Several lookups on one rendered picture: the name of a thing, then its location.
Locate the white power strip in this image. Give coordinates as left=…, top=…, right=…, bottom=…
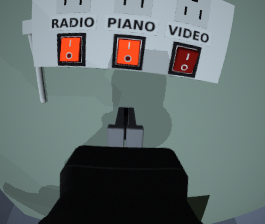
left=22, top=0, right=235, bottom=103

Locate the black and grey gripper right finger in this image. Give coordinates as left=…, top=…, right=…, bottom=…
left=125, top=107, right=144, bottom=148

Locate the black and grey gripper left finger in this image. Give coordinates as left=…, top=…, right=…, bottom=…
left=107, top=107, right=126, bottom=147

